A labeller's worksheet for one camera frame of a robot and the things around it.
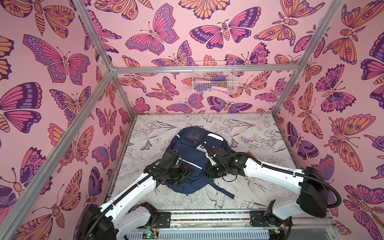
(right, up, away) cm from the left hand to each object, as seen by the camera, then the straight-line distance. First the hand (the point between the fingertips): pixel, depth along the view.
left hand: (194, 173), depth 77 cm
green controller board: (-21, -29, -5) cm, 36 cm away
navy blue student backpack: (-1, +12, +18) cm, 22 cm away
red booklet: (+37, +6, +22) cm, 43 cm away
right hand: (+5, 0, +1) cm, 5 cm away
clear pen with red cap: (+35, +14, +27) cm, 46 cm away
